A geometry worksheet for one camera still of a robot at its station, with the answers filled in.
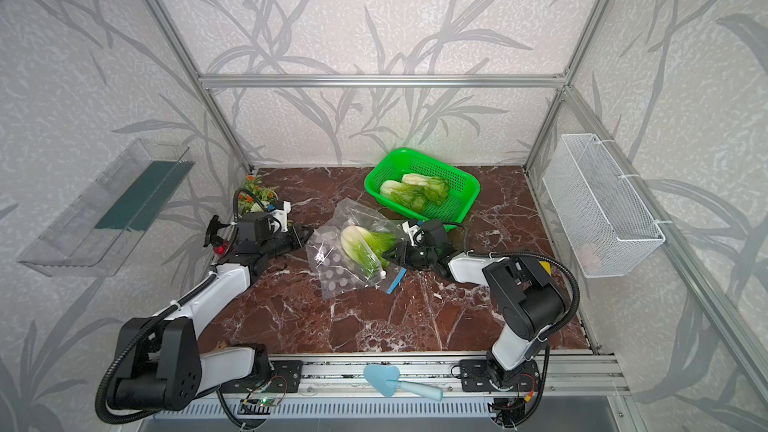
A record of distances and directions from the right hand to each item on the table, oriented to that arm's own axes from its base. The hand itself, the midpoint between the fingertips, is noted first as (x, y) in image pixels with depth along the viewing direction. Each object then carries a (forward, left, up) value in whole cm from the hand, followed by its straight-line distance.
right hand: (385, 256), depth 88 cm
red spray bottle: (+2, +48, +4) cm, 48 cm away
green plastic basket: (+29, -28, -4) cm, 41 cm away
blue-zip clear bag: (+17, +12, -1) cm, 21 cm away
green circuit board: (-35, +27, -7) cm, 44 cm away
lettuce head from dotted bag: (+2, +5, +1) cm, 6 cm away
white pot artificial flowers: (+7, +33, +20) cm, 39 cm away
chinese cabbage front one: (+21, -7, +3) cm, 22 cm away
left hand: (+6, +21, +7) cm, 23 cm away
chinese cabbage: (+25, -16, +2) cm, 30 cm away
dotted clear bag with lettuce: (-4, +16, -5) cm, 17 cm away
